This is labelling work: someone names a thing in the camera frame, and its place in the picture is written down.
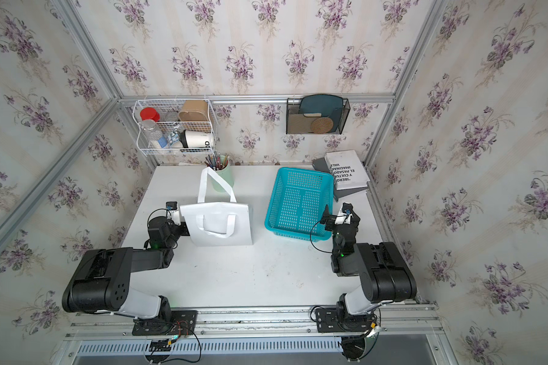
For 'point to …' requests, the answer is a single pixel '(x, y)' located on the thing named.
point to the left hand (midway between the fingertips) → (190, 216)
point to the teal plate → (328, 106)
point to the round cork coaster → (322, 125)
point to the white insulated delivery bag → (217, 223)
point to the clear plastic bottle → (151, 133)
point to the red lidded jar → (149, 113)
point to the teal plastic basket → (297, 203)
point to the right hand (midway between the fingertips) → (341, 207)
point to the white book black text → (347, 169)
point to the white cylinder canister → (199, 139)
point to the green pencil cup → (220, 163)
